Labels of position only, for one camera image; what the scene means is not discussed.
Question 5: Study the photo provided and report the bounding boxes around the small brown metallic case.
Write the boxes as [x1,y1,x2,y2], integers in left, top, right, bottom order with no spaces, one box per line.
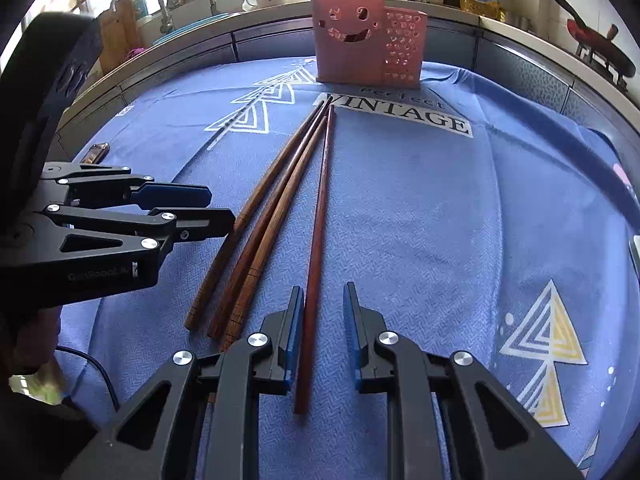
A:
[80,142,110,166]

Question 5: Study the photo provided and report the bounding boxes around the grey kitchen cabinet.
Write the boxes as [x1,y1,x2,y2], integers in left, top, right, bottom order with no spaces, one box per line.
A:
[55,10,640,161]

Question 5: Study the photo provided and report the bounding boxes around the pink plastic utensil holder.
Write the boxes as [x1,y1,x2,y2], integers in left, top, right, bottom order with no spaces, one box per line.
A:
[309,0,429,86]

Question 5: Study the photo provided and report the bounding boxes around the black cable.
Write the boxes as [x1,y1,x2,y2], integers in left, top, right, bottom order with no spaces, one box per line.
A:
[54,346,122,413]

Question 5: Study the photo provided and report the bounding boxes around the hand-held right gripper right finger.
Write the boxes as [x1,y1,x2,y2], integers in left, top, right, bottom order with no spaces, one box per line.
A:
[342,281,586,480]

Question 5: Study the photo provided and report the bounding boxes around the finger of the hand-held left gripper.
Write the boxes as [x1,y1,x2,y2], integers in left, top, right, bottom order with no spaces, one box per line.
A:
[44,203,237,272]
[42,162,213,211]

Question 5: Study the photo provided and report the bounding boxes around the black gas stove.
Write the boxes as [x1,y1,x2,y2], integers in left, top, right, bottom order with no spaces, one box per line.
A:
[575,45,632,92]

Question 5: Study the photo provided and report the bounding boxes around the dark red single chopstick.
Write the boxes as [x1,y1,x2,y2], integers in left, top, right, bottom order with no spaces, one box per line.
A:
[293,104,336,416]

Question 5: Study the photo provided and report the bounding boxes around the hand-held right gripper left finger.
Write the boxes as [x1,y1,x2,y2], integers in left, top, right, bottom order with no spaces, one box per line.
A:
[60,285,306,480]

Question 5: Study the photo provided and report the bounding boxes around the wooden cutting board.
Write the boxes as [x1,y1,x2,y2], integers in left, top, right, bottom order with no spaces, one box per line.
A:
[97,0,141,73]

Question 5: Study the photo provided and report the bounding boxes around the person's left hand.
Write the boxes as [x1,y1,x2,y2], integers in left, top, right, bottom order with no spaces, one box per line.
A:
[7,305,68,406]

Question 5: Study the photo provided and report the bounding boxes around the blue plastic basin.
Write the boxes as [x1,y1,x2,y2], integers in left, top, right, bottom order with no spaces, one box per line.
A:
[150,12,231,46]

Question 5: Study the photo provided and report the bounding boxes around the red frying pan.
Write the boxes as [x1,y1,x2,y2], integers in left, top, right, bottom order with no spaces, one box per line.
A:
[549,0,637,77]

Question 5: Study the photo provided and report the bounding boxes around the blue printed tablecloth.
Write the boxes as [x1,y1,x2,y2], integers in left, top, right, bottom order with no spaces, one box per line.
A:
[52,55,640,480]

